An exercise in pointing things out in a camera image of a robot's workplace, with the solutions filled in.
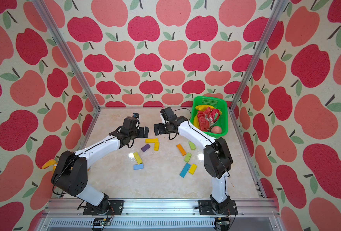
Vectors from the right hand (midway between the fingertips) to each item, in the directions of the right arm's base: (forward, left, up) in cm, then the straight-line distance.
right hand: (161, 131), depth 90 cm
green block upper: (-1, -21, -13) cm, 24 cm away
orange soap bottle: (-31, +46, +13) cm, 58 cm away
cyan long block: (-18, -16, -14) cm, 28 cm away
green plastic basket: (+36, -43, -7) cm, 57 cm away
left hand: (0, +11, 0) cm, 11 cm away
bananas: (+28, -27, -4) cm, 39 cm away
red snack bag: (+16, -30, -3) cm, 34 cm away
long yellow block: (0, +8, -12) cm, 15 cm away
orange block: (-6, -15, -14) cm, 21 cm away
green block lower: (-9, -18, -15) cm, 25 cm away
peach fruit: (+10, -37, -7) cm, 38 cm away
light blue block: (-19, +13, -14) cm, 27 cm away
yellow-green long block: (-13, +15, -13) cm, 24 cm away
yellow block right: (-17, -21, -14) cm, 30 cm away
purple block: (-6, +12, -12) cm, 18 cm away
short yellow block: (-4, +4, -13) cm, 14 cm away
